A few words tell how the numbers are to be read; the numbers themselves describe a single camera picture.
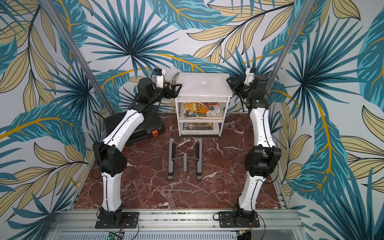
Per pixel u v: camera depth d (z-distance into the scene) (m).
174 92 0.73
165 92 0.73
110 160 0.53
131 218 0.73
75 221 0.76
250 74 0.73
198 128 1.03
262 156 0.52
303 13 0.71
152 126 1.00
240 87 0.72
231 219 0.73
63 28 0.74
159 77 0.70
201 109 0.95
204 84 0.82
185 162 0.88
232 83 0.75
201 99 0.79
